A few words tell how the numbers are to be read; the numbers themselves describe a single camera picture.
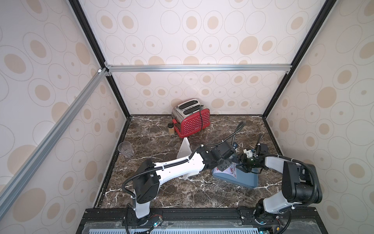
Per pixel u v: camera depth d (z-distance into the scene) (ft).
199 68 5.28
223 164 2.26
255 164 2.56
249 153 2.88
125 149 3.19
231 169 2.84
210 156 1.84
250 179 2.80
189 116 3.10
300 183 1.50
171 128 3.36
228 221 2.40
